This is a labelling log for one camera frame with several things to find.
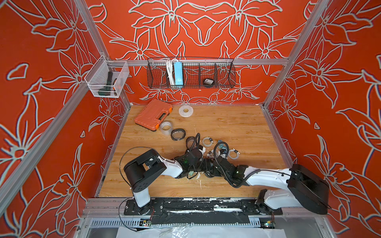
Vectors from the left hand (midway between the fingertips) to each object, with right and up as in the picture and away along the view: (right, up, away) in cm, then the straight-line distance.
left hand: (214, 165), depth 84 cm
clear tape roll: (-32, +21, +21) cm, 43 cm away
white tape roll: (-17, +33, +30) cm, 48 cm away
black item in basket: (-2, +51, +11) cm, 52 cm away
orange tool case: (-43, +29, +20) cm, 55 cm away
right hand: (-2, -2, +1) cm, 4 cm away
